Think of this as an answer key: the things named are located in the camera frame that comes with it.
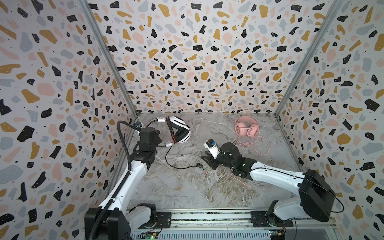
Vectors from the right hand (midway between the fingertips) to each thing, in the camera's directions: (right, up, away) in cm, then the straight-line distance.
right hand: (201, 152), depth 78 cm
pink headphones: (+31, +15, +25) cm, 42 cm away
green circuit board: (-25, -38, -8) cm, 46 cm away
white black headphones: (-12, +11, +5) cm, 16 cm away
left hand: (-27, +11, +1) cm, 29 cm away
